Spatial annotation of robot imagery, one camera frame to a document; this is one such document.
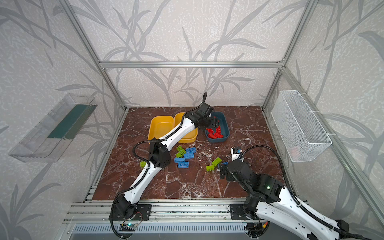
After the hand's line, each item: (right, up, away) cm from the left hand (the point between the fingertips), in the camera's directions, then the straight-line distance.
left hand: (217, 120), depth 96 cm
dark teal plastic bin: (+6, -4, +9) cm, 12 cm away
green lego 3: (-1, -25, -5) cm, 26 cm away
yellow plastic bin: (-41, -4, +14) cm, 44 cm away
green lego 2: (-46, -26, -7) cm, 53 cm away
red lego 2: (-4, -7, +8) cm, 11 cm away
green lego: (-23, -20, -2) cm, 30 cm away
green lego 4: (-5, -28, -9) cm, 30 cm away
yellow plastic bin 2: (-17, -11, 0) cm, 20 cm away
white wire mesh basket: (+31, -6, -35) cm, 47 cm away
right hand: (+2, -20, -23) cm, 30 cm away
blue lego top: (-17, -19, -1) cm, 26 cm away
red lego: (+2, -7, +9) cm, 12 cm away
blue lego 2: (-25, -24, -6) cm, 35 cm away
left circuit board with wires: (-45, -50, -25) cm, 72 cm away
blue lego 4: (+4, -26, -6) cm, 27 cm away
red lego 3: (+1, -10, +6) cm, 12 cm away
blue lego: (-18, -22, -3) cm, 29 cm away
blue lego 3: (-21, -27, -7) cm, 35 cm away
